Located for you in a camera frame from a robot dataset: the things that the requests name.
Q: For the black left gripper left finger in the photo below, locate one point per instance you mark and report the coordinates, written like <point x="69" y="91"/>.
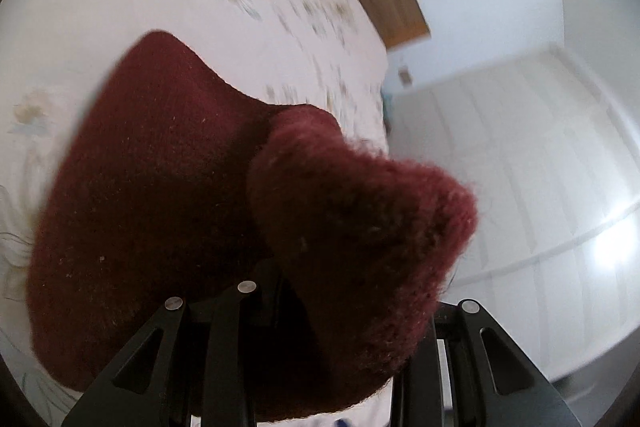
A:
<point x="146" y="383"/>

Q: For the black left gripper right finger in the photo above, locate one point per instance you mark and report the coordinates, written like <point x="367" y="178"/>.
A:
<point x="493" y="382"/>

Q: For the dark red knitted sweater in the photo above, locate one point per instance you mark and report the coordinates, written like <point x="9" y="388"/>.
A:
<point x="179" y="185"/>

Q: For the white louvered wardrobe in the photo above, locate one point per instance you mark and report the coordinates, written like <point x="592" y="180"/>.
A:
<point x="554" y="166"/>

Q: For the floral cream bed cover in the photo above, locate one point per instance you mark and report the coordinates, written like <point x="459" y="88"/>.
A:
<point x="56" y="53"/>

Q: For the beige wall switch plate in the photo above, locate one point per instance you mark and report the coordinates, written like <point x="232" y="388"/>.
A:
<point x="405" y="77"/>

